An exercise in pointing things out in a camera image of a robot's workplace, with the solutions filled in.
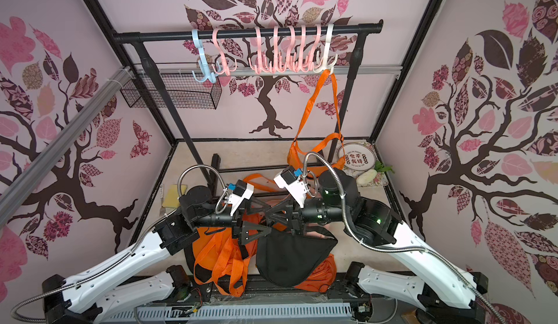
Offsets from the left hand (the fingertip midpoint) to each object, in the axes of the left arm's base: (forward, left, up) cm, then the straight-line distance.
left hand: (268, 223), depth 59 cm
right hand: (-1, 0, +9) cm, 9 cm away
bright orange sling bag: (+34, -11, -6) cm, 36 cm away
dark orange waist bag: (-9, -17, -25) cm, 31 cm away
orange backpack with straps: (-4, +19, -23) cm, 30 cm away
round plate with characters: (+50, -45, -30) cm, 73 cm away
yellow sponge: (+25, +47, -27) cm, 60 cm away
